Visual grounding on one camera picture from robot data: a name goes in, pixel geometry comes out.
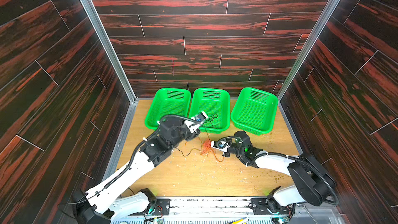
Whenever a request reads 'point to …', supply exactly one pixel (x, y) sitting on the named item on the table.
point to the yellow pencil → (242, 221)
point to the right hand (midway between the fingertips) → (216, 139)
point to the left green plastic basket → (167, 101)
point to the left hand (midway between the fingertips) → (198, 116)
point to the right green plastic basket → (253, 111)
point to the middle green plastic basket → (216, 102)
